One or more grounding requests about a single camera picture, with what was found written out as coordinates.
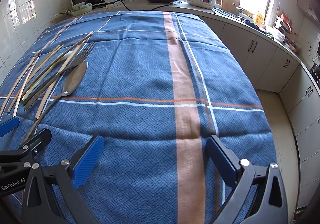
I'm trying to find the yellow bottle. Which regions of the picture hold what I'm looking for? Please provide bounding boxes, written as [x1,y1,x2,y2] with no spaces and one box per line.
[254,11,265,27]

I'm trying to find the blue plaid tablecloth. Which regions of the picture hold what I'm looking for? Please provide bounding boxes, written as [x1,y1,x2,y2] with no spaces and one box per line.
[0,11,278,224]

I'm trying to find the large metal spoon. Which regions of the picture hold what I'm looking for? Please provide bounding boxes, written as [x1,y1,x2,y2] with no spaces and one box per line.
[21,61,88,145]

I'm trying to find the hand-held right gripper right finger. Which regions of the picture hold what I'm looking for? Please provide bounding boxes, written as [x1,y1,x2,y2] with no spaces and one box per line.
[205,135,297,224]

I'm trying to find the metal kitchen faucet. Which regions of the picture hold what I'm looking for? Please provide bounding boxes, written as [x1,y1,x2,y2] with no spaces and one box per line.
[232,3,247,18]

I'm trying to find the stack of white plates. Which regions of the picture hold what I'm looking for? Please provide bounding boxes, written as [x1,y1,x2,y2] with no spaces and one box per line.
[272,28,285,42]

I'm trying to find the pale green bowl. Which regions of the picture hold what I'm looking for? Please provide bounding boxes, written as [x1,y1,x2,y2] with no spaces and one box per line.
[72,2,93,17]

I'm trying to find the white ceramic spoon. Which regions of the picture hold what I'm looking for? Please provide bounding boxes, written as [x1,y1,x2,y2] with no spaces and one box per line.
[22,51,75,102]

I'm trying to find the black power cable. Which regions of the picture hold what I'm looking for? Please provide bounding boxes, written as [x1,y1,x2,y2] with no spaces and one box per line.
[114,0,182,12]

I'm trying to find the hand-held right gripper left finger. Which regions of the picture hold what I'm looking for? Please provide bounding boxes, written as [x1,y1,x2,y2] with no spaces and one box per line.
[21,135,105,224]

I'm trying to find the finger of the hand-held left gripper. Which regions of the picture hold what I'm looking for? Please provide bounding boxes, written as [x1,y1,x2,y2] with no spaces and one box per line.
[0,128,52,165]
[0,117,20,137]

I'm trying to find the metal fork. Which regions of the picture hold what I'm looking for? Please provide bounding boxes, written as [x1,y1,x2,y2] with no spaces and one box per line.
[24,41,97,111]

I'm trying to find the gas stove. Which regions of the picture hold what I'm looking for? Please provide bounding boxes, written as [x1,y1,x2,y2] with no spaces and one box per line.
[309,63,320,85]

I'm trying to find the bunch of wooden chopsticks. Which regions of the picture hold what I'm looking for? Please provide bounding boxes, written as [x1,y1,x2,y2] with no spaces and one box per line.
[0,31,94,120]

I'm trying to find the white wall cabinet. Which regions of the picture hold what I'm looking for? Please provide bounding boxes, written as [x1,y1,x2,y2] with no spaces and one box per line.
[296,0,320,22]

